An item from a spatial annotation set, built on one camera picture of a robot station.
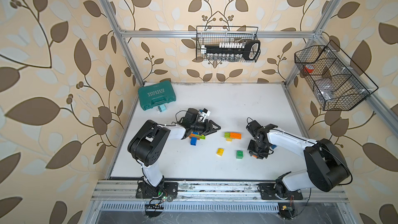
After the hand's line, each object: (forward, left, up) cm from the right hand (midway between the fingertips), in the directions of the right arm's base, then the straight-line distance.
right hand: (252, 155), depth 86 cm
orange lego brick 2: (-2, -1, +3) cm, 3 cm away
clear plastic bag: (+19, -32, +34) cm, 50 cm away
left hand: (+12, +19, +11) cm, 25 cm away
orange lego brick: (+9, +9, +6) cm, 14 cm away
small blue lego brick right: (-6, -1, +28) cm, 28 cm away
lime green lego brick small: (+10, +13, +5) cm, 17 cm away
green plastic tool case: (+42, +60, +6) cm, 74 cm away
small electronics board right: (-25, -11, -2) cm, 28 cm away
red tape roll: (+37, -34, +30) cm, 59 cm away
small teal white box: (+33, +55, +3) cm, 64 cm away
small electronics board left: (-24, +51, 0) cm, 57 cm away
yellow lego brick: (+9, +12, +2) cm, 15 cm away
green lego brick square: (-1, +8, +4) cm, 9 cm away
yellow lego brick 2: (+1, +18, +3) cm, 18 cm away
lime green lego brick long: (+11, +28, +3) cm, 30 cm away
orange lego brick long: (+12, +33, +3) cm, 35 cm away
